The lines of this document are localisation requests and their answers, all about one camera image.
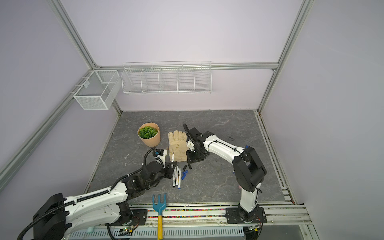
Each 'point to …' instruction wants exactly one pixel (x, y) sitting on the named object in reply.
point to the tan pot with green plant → (149, 134)
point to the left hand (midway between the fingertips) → (176, 164)
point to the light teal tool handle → (90, 229)
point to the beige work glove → (178, 145)
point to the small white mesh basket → (99, 90)
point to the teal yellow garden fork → (159, 207)
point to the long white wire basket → (192, 77)
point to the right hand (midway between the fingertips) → (191, 162)
